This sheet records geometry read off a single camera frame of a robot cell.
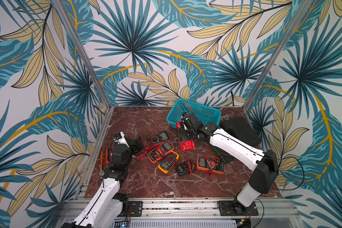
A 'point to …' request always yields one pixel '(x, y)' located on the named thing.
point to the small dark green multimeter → (185, 167)
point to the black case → (240, 128)
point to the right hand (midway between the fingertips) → (183, 132)
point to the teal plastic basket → (202, 113)
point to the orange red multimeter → (156, 155)
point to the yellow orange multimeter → (168, 162)
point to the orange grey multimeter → (205, 163)
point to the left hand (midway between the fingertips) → (134, 141)
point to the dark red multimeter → (151, 142)
